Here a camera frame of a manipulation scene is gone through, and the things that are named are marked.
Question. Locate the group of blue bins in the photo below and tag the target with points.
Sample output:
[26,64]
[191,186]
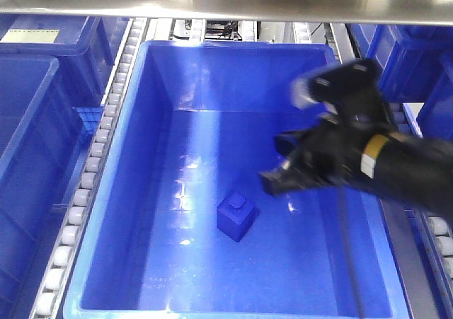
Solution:
[28,156]

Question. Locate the large blue plastic bin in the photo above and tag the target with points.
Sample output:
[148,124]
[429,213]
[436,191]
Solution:
[177,191]

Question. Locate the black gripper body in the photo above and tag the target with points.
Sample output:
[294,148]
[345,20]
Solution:
[332,156]

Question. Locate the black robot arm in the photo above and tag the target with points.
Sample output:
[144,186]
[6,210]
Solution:
[417,170]

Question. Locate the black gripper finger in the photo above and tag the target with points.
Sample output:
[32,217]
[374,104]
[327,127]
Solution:
[286,179]
[290,142]

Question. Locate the blue plastic box with knob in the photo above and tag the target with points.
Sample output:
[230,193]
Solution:
[235,223]

